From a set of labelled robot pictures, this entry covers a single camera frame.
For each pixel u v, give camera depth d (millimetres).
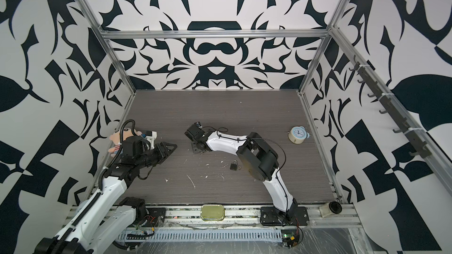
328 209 699
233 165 889
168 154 721
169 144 749
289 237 713
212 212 714
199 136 729
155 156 705
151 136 756
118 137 913
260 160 524
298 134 955
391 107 550
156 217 728
